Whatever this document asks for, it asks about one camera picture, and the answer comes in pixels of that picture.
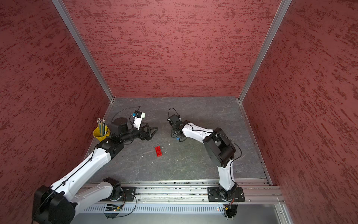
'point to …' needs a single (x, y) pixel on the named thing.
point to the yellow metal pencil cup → (96, 134)
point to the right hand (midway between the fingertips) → (177, 135)
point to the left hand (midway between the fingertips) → (152, 128)
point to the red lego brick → (158, 151)
